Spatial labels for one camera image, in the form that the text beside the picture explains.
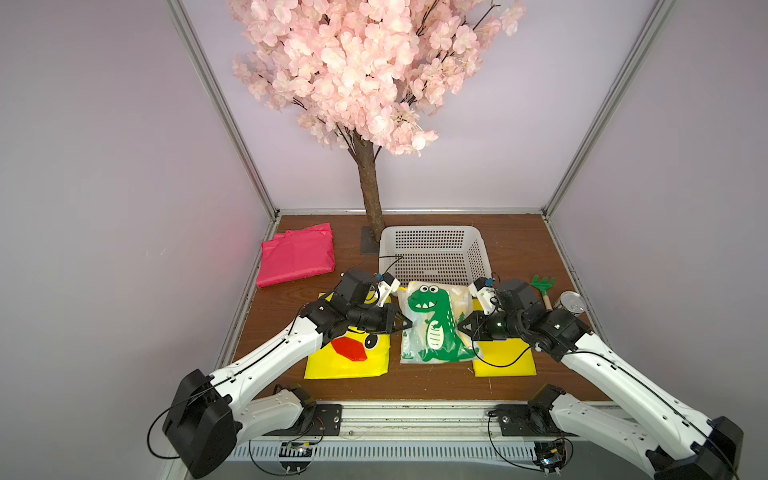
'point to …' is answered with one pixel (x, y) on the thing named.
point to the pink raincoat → (296, 255)
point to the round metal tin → (572, 302)
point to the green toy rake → (544, 285)
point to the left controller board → (295, 449)
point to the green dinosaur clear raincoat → (434, 310)
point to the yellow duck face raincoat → (352, 353)
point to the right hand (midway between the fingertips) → (457, 322)
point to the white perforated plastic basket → (440, 253)
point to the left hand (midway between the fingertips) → (414, 328)
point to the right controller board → (550, 455)
